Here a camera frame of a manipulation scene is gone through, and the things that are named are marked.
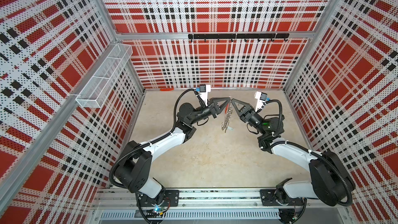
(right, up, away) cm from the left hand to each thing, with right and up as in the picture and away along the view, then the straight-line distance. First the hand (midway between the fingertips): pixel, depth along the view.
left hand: (230, 101), depth 66 cm
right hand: (0, 0, 0) cm, 1 cm away
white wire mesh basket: (-78, +6, +25) cm, 82 cm away
